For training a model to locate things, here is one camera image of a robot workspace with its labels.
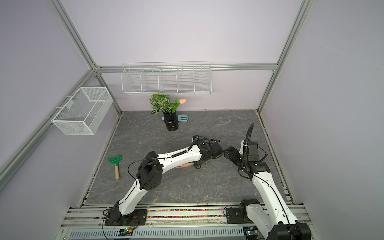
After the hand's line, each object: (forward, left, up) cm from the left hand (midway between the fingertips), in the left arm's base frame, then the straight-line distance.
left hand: (197, 157), depth 87 cm
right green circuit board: (-37, -24, -9) cm, 45 cm away
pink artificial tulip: (+27, +7, +20) cm, 34 cm away
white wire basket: (+23, +62, +21) cm, 69 cm away
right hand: (-2, -18, +5) cm, 19 cm away
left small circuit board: (-33, +36, -8) cm, 49 cm away
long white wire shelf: (+48, +17, +23) cm, 56 cm away
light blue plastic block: (+37, +10, -7) cm, 39 cm away
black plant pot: (+28, +16, +1) cm, 32 cm away
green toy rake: (+5, +51, -8) cm, 52 cm away
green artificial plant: (+27, +20, +20) cm, 39 cm away
